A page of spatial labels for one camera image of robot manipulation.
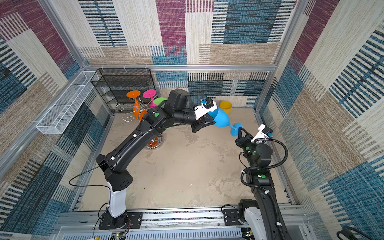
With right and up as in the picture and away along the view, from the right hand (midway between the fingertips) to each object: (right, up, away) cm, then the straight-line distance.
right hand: (237, 129), depth 72 cm
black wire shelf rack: (-73, +28, +27) cm, 83 cm away
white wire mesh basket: (-85, +3, -2) cm, 85 cm away
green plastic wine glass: (-40, +15, +9) cm, 43 cm away
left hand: (-12, +5, -8) cm, 15 cm away
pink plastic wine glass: (-46, +19, +13) cm, 51 cm away
